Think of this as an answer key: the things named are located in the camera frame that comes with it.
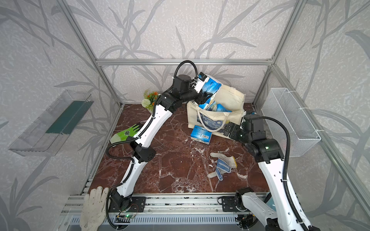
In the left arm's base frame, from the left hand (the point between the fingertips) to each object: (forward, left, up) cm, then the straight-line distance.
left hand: (209, 91), depth 75 cm
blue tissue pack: (+7, -3, -17) cm, 19 cm away
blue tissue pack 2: (-8, +3, -30) cm, 31 cm away
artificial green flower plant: (+18, +40, -24) cm, 50 cm away
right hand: (-18, -10, -8) cm, 22 cm away
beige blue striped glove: (-26, -11, -35) cm, 45 cm away
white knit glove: (-48, +59, -38) cm, 85 cm away
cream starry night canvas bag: (+11, -14, -15) cm, 23 cm away
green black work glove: (-2, +53, -38) cm, 65 cm away
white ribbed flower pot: (+11, +39, -26) cm, 49 cm away
